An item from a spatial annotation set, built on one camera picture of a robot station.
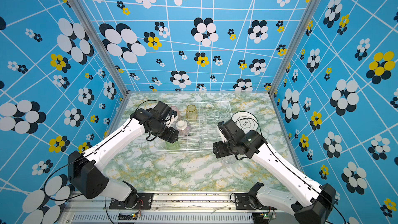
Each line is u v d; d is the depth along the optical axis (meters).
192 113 1.01
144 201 0.73
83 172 0.40
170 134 0.69
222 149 0.63
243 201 0.74
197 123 1.02
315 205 0.37
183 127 0.93
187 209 0.72
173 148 0.83
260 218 0.69
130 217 0.71
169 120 0.68
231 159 0.86
